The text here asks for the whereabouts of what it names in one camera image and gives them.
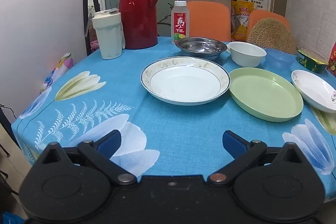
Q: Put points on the woven straw mat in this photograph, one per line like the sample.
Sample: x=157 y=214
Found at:
x=273 y=35

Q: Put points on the green plastic plate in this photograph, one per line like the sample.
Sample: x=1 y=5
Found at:
x=265 y=94

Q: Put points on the stainless steel bowl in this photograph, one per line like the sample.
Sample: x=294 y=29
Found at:
x=200 y=47

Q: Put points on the green instant noodle bowl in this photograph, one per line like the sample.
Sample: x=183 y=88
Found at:
x=312 y=61

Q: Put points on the juice bottle with red label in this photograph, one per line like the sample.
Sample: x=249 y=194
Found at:
x=179 y=22

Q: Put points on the wide orange chair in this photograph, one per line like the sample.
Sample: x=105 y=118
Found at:
x=208 y=20

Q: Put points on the narrow orange chair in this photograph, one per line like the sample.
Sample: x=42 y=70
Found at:
x=262 y=15

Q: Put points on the blue floral tablecloth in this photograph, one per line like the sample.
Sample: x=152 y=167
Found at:
x=170 y=129

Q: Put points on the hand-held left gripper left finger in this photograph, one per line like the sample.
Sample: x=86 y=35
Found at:
x=110 y=142

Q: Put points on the white lidded mug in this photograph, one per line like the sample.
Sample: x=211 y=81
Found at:
x=109 y=35

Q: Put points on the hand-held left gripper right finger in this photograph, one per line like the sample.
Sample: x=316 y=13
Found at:
x=233 y=142

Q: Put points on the white ceramic bowl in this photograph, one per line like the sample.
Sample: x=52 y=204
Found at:
x=246 y=55

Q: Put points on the white floral plate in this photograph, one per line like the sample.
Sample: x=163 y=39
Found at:
x=315 y=90

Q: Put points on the yellow snack bag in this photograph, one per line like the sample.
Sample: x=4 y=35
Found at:
x=242 y=19

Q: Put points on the large white gold-rimmed plate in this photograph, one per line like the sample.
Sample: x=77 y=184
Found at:
x=185 y=82

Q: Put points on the red cracker box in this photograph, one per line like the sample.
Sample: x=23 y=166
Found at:
x=332 y=60

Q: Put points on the red thermos jug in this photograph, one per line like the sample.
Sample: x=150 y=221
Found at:
x=137 y=11

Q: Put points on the blue plastic bowl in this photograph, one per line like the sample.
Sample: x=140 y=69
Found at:
x=279 y=60

